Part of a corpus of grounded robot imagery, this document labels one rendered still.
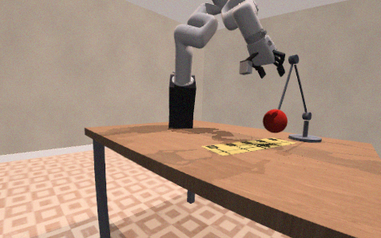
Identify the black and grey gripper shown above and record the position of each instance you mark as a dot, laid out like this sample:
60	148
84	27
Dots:
266	50

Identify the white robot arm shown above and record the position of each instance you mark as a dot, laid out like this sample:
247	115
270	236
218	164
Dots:
202	25

